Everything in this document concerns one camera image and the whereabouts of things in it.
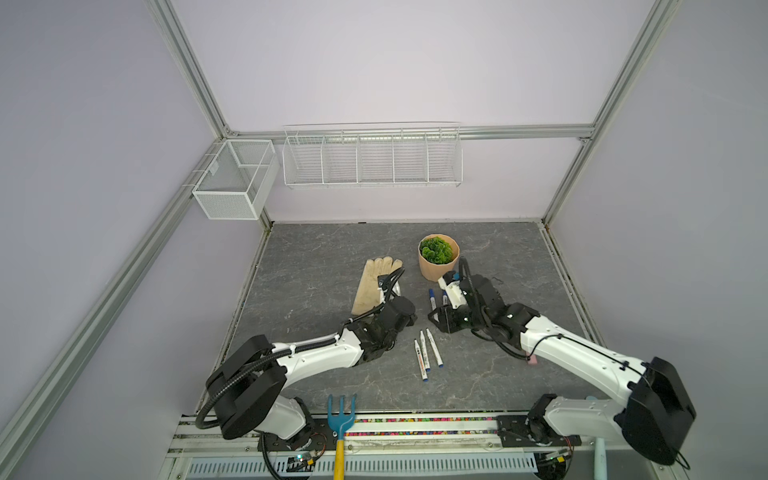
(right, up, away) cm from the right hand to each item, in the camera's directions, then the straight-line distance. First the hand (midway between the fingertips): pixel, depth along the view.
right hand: (435, 316), depth 81 cm
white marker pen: (+2, +1, +17) cm, 17 cm away
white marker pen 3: (-2, -12, +6) cm, 13 cm away
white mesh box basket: (-66, +41, +21) cm, 81 cm away
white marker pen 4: (+2, -14, +4) cm, 15 cm away
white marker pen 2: (-3, -15, +4) cm, 16 cm away
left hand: (-8, +3, +3) cm, 9 cm away
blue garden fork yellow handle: (-25, -26, -6) cm, 36 cm away
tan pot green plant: (+3, +17, +16) cm, 23 cm away
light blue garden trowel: (+37, -31, -12) cm, 49 cm away
